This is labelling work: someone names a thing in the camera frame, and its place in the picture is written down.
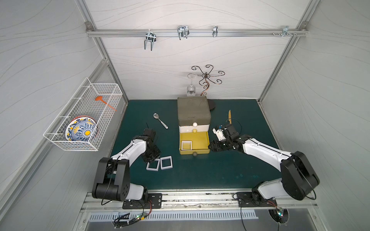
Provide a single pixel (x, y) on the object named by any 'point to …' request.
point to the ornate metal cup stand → (206, 75)
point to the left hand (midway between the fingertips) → (157, 158)
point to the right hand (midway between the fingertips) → (213, 144)
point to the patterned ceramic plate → (81, 128)
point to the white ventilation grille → (168, 216)
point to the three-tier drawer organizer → (194, 118)
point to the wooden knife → (230, 116)
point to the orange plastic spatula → (99, 98)
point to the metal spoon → (156, 116)
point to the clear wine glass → (191, 91)
